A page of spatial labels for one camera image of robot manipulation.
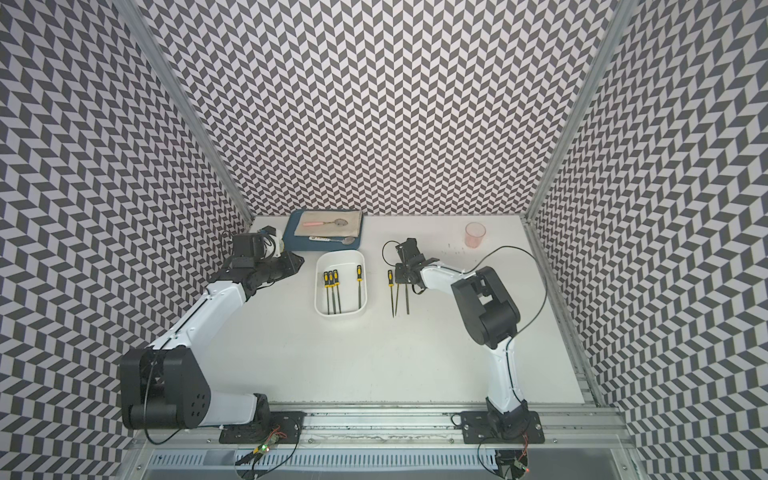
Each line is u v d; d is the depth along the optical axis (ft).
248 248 2.19
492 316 1.79
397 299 3.15
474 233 3.46
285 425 2.35
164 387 1.34
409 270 3.01
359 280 3.30
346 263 3.32
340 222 3.92
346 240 3.61
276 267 2.41
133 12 2.35
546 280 3.45
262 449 2.23
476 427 2.42
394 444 2.36
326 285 3.25
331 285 3.24
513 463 2.23
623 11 2.20
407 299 3.15
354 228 3.69
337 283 3.24
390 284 3.25
